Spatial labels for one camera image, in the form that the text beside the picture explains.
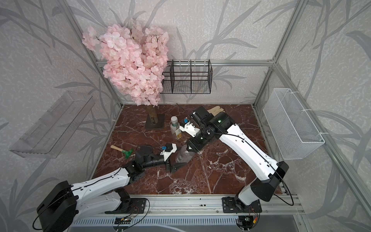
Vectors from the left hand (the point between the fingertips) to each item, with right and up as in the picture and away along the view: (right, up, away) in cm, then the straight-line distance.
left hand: (183, 157), depth 72 cm
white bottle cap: (-7, +18, +15) cm, 24 cm away
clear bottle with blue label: (0, +2, -3) cm, 4 cm away
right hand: (+4, +7, -4) cm, 9 cm away
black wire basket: (0, +50, +35) cm, 61 cm away
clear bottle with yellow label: (-7, +11, +25) cm, 28 cm away
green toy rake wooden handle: (-38, -3, +21) cm, 44 cm away
